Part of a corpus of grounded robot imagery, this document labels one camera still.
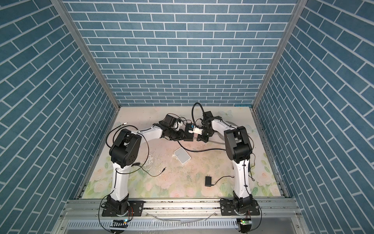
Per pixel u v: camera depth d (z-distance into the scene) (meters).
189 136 0.96
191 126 0.91
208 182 0.81
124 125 1.08
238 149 0.57
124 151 0.56
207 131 0.87
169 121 0.83
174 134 0.88
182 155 0.92
